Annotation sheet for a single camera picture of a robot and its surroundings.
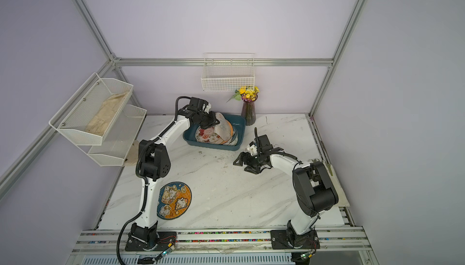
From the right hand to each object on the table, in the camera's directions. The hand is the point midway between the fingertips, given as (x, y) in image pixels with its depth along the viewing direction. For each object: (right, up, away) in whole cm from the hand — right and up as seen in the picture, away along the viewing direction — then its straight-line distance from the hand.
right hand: (236, 167), depth 88 cm
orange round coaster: (-3, +15, +19) cm, 24 cm away
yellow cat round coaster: (-30, -15, -3) cm, 33 cm away
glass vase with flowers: (+7, +38, +10) cm, 40 cm away
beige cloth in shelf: (-58, +22, -12) cm, 64 cm away
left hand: (-10, +23, +10) cm, 27 cm away
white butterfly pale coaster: (-7, +18, +12) cm, 23 cm away
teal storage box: (+1, +24, +23) cm, 33 cm away
